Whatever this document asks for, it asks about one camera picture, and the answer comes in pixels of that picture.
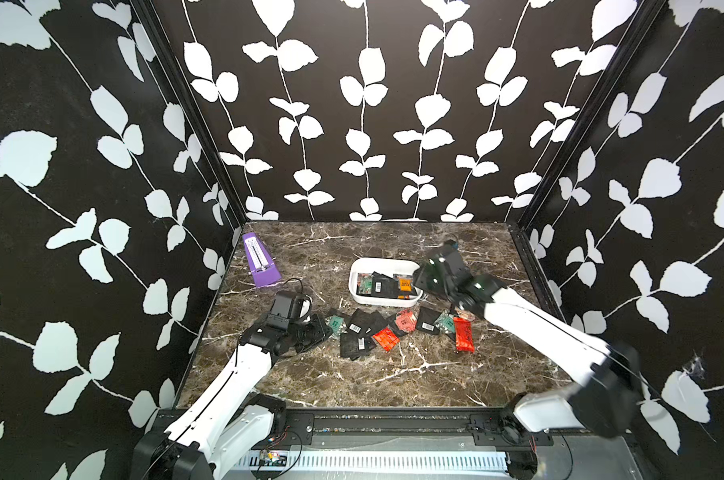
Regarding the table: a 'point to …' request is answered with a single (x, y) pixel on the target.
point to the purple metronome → (260, 263)
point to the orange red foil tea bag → (386, 338)
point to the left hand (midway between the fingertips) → (336, 326)
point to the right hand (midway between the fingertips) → (411, 271)
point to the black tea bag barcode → (426, 318)
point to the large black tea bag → (362, 324)
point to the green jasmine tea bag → (445, 322)
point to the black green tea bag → (364, 283)
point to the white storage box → (393, 267)
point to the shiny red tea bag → (464, 337)
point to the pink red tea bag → (406, 321)
